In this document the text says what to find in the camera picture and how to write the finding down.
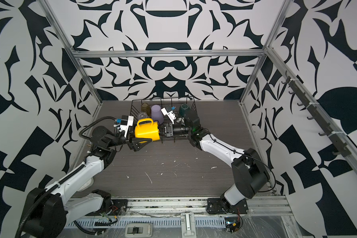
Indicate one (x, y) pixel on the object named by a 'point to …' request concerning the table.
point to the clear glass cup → (142, 115)
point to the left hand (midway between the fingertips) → (152, 130)
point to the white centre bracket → (188, 224)
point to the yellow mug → (149, 131)
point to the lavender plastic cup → (156, 114)
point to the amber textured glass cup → (145, 108)
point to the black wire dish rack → (169, 103)
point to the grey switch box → (139, 230)
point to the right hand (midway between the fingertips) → (154, 134)
